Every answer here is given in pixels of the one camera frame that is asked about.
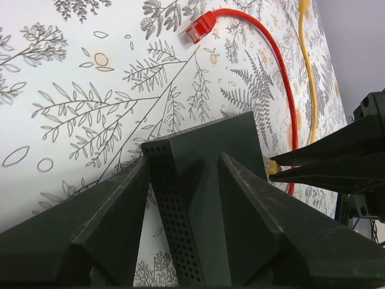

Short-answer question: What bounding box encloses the floral patterned table mat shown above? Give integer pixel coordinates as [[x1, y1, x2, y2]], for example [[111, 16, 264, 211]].
[[1, 1, 347, 288]]

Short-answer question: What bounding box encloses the black network switch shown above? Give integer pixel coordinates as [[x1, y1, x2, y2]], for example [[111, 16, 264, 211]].
[[141, 111, 265, 286]]

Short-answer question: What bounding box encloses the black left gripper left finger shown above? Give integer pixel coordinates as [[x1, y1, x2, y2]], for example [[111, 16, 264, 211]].
[[1, 157, 150, 288]]

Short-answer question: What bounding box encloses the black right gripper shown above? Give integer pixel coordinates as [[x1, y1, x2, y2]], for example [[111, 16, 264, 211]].
[[269, 90, 384, 223]]

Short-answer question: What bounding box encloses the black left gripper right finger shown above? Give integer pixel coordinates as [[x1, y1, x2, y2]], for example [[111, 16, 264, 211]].
[[218, 153, 384, 288]]

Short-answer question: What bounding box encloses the yellow ethernet cable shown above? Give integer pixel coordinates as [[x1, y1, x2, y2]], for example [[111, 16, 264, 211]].
[[263, 0, 319, 176]]

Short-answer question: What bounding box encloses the red ethernet cable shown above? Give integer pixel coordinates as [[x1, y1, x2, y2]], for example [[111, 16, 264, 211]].
[[177, 8, 299, 196]]

